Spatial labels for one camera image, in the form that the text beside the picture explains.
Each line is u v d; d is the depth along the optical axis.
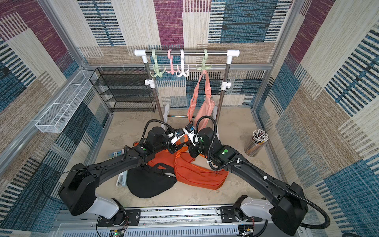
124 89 1.08
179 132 0.69
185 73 0.74
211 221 0.73
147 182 0.83
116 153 0.94
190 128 0.64
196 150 0.66
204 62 0.71
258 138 0.81
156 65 0.73
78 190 0.43
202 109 1.02
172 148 0.73
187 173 0.82
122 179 0.83
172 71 0.73
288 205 0.38
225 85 0.77
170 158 0.88
